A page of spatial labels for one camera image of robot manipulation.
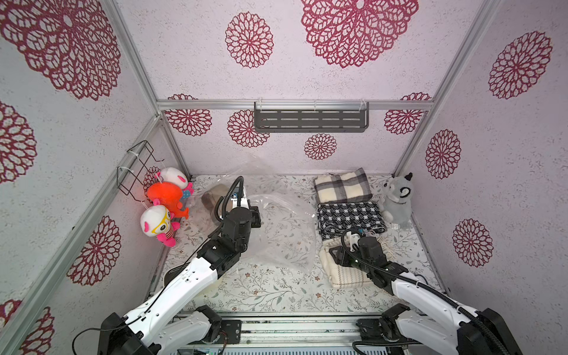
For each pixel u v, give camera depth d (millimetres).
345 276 796
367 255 671
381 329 653
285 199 1123
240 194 596
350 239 779
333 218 952
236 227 516
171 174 937
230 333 734
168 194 911
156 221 805
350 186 1080
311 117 990
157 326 399
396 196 910
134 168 780
